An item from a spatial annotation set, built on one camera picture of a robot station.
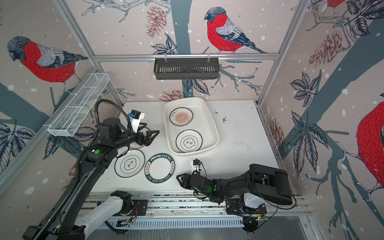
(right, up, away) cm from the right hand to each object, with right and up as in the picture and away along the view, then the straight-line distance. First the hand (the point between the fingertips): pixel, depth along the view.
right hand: (175, 181), depth 76 cm
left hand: (-11, +29, -8) cm, 32 cm away
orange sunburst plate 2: (-15, +22, -14) cm, 30 cm away
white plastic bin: (+16, +30, +34) cm, 48 cm away
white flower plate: (+6, +17, +21) cm, 28 cm away
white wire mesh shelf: (-52, +40, +2) cm, 66 cm away
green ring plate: (-11, +3, +10) cm, 15 cm away
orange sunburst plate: (-1, +34, +34) cm, 48 cm away
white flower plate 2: (-29, +5, +12) cm, 32 cm away
